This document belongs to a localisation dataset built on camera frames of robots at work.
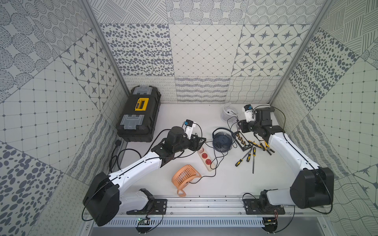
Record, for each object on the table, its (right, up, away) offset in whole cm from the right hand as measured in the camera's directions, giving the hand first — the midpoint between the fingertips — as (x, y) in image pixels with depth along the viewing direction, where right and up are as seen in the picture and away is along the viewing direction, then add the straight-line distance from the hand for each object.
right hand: (241, 124), depth 86 cm
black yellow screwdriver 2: (+11, -20, +7) cm, 24 cm away
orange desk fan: (-34, -25, -14) cm, 45 cm away
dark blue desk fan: (-10, -11, +5) cm, 16 cm away
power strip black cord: (-82, -14, +15) cm, 84 cm away
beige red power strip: (-20, -22, +2) cm, 30 cm away
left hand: (-25, -5, -8) cm, 27 cm away
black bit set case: (+5, -13, +12) cm, 18 cm away
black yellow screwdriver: (0, -24, +3) cm, 24 cm away
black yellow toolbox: (-63, +2, +2) cm, 63 cm away
